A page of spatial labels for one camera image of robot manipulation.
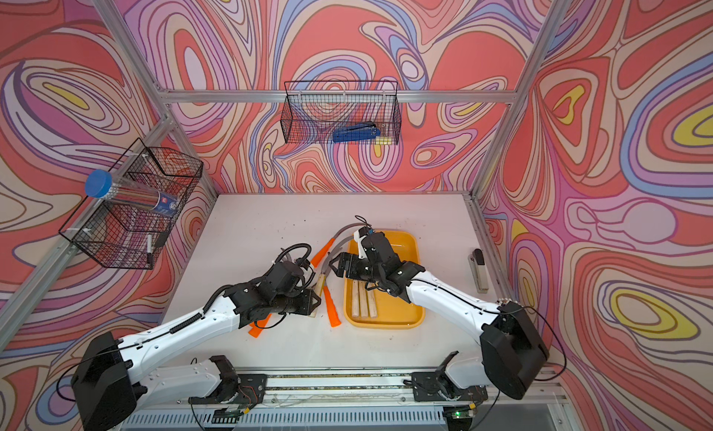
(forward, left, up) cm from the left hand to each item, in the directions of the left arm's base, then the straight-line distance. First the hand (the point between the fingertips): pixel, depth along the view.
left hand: (322, 303), depth 78 cm
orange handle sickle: (-1, -3, -9) cm, 10 cm away
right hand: (+7, -5, +4) cm, 10 cm away
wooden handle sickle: (+5, -9, -8) cm, 14 cm away
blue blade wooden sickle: (+4, -15, -8) cm, 17 cm away
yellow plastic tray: (+1, -21, -9) cm, 23 cm away
